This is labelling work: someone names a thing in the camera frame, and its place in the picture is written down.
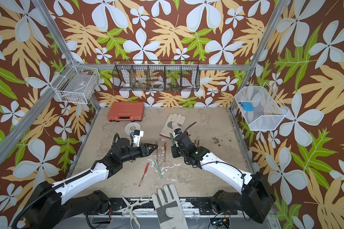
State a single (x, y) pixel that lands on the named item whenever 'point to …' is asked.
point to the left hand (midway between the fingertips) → (155, 144)
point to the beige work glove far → (174, 121)
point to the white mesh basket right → (260, 108)
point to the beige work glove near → (168, 208)
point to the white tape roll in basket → (158, 84)
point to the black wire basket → (156, 75)
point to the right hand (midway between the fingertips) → (172, 146)
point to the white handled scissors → (134, 220)
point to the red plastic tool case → (130, 111)
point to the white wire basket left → (76, 84)
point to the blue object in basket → (248, 106)
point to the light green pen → (158, 168)
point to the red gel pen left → (145, 172)
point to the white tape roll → (131, 127)
